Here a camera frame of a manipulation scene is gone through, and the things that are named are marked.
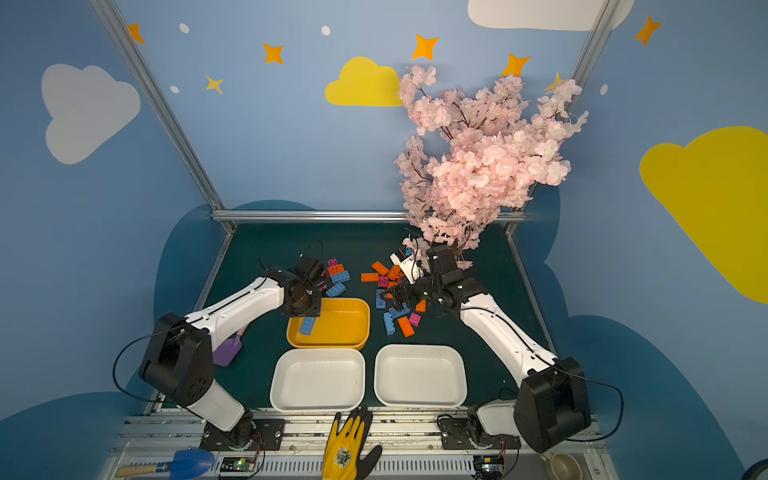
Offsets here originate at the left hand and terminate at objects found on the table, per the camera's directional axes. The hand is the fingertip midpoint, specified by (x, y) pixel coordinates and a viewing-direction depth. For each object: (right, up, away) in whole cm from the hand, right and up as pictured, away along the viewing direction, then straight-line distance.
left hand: (310, 307), depth 89 cm
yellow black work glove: (+13, -33, -19) cm, 40 cm away
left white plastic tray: (+3, -21, -3) cm, 21 cm away
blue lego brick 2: (+6, +4, +12) cm, 14 cm away
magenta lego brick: (+32, -5, +5) cm, 33 cm away
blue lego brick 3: (+21, 0, +9) cm, 23 cm away
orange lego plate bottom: (+29, -7, +4) cm, 30 cm away
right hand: (+26, +8, -8) cm, 28 cm away
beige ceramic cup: (+65, -35, -19) cm, 76 cm away
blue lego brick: (-2, -6, +3) cm, 7 cm away
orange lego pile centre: (+26, +9, +19) cm, 33 cm away
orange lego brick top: (+21, +11, +19) cm, 30 cm away
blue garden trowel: (-25, -35, -18) cm, 47 cm away
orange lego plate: (+17, +8, +18) cm, 26 cm away
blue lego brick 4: (+26, -3, +6) cm, 27 cm away
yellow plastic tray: (+9, -7, +9) cm, 14 cm away
